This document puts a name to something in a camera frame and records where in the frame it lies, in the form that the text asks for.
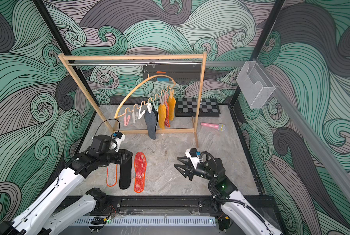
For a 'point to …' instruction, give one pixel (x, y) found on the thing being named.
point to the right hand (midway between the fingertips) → (177, 161)
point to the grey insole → (151, 120)
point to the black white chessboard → (187, 107)
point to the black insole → (125, 176)
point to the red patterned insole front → (112, 175)
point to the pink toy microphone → (220, 127)
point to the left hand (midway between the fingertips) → (130, 152)
